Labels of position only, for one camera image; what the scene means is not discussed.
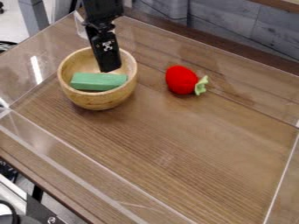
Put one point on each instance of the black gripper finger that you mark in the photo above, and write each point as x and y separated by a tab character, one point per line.
95	42
108	54

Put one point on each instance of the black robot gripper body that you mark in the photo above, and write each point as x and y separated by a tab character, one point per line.
100	14

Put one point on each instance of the light wooden bowl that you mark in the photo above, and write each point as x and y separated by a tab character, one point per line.
82	62

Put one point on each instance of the green stick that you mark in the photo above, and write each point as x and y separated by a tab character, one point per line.
98	81

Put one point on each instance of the grey pillar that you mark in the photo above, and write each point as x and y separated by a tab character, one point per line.
34	15

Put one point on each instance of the red felt strawberry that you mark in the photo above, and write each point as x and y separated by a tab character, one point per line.
183	82

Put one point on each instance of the black metal table leg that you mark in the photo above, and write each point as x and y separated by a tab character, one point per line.
38	193

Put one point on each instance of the clear acrylic enclosure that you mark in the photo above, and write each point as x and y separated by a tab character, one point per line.
168	158

